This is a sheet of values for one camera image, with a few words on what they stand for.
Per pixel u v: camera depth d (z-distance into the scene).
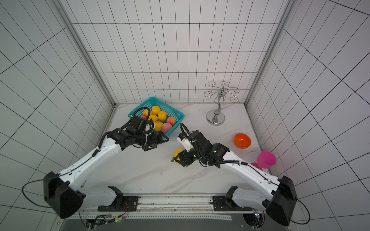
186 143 0.66
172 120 1.02
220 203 0.71
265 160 0.74
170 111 1.07
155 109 1.08
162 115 1.07
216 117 1.09
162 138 0.68
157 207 0.73
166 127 0.95
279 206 0.37
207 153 0.55
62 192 0.37
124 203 0.71
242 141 0.95
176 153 0.69
